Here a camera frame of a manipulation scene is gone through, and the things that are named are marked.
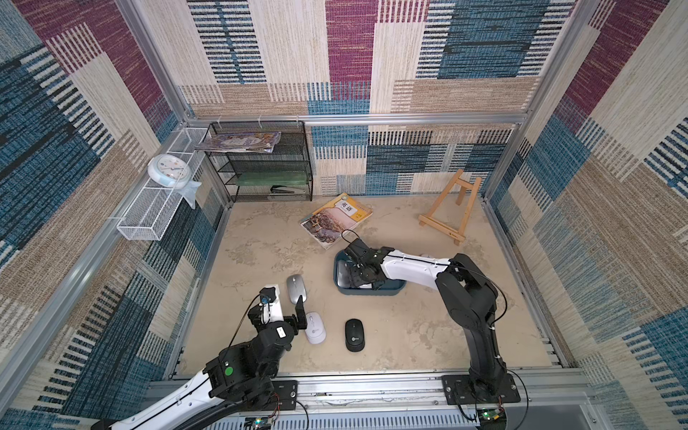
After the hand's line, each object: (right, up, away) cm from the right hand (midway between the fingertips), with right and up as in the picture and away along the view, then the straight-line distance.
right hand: (360, 274), depth 97 cm
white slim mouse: (+26, +6, +6) cm, 27 cm away
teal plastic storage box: (+9, -2, -10) cm, 13 cm away
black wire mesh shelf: (-31, +38, +16) cm, 52 cm away
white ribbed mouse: (-14, -15, -13) cm, 25 cm away
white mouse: (+2, -2, -9) cm, 9 cm away
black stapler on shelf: (-31, +32, +12) cm, 46 cm away
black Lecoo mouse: (-2, -16, -12) cm, 21 cm away
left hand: (-21, -3, -21) cm, 30 cm away
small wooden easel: (+32, +17, +8) cm, 37 cm away
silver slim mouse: (-22, -4, -5) cm, 23 cm away
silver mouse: (-5, +1, -3) cm, 6 cm away
